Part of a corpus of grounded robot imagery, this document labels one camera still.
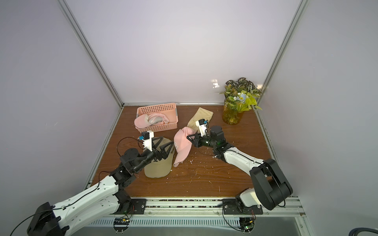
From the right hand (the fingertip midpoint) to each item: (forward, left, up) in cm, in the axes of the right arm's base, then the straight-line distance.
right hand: (187, 135), depth 80 cm
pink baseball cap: (-4, +3, -4) cm, 7 cm away
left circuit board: (-40, +33, -22) cm, 56 cm away
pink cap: (+21, +34, -14) cm, 42 cm away
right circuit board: (-37, -30, -22) cm, 53 cm away
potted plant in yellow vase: (+27, -32, +4) cm, 42 cm away
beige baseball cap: (-12, +17, -19) cm, 28 cm away
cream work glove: (+32, -7, -18) cm, 38 cm away
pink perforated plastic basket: (+34, +18, -15) cm, 41 cm away
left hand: (-7, +9, +6) cm, 13 cm away
